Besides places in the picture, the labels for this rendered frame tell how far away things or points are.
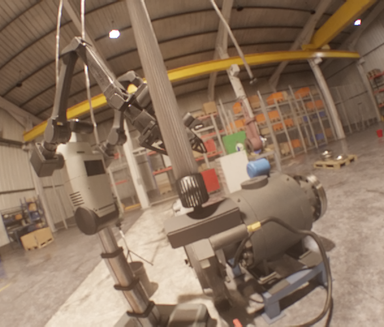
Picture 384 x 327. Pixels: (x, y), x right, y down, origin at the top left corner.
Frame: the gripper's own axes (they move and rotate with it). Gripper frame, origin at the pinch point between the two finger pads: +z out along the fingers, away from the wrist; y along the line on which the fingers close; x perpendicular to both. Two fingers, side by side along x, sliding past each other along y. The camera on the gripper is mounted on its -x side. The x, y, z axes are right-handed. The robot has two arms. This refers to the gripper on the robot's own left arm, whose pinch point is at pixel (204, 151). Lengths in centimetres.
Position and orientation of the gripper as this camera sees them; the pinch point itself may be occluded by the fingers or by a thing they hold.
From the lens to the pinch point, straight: 96.2
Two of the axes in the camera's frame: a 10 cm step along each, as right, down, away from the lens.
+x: -6.5, 7.3, 2.1
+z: 7.2, 6.8, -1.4
